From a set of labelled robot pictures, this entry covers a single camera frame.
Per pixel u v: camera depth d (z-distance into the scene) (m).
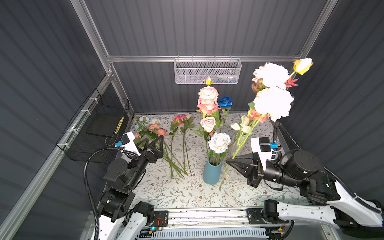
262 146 0.38
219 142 0.54
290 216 0.60
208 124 0.54
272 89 0.32
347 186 0.40
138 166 0.51
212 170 0.70
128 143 0.50
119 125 0.76
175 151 0.99
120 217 0.43
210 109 0.54
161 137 0.56
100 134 0.72
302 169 0.34
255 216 0.73
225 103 0.64
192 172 0.89
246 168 0.43
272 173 0.41
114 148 0.47
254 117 0.37
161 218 0.73
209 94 0.58
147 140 0.62
